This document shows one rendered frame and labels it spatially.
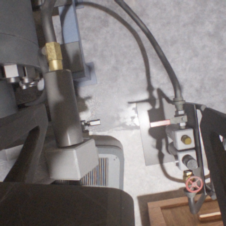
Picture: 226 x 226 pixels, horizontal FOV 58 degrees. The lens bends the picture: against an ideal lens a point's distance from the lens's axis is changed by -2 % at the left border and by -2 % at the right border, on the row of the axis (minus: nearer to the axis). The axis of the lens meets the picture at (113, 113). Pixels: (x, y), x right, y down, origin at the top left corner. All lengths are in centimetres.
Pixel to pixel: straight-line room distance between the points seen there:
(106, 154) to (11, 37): 71
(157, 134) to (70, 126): 89
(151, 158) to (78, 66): 74
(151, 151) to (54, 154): 91
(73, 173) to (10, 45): 41
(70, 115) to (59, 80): 9
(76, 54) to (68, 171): 69
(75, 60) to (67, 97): 57
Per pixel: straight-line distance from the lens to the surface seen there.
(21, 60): 71
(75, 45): 112
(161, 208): 143
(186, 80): 140
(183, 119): 90
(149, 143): 137
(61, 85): 55
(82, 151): 56
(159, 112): 135
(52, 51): 58
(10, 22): 73
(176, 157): 96
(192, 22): 147
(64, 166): 56
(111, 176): 115
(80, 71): 110
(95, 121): 77
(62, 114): 55
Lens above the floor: 133
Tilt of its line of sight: 84 degrees down
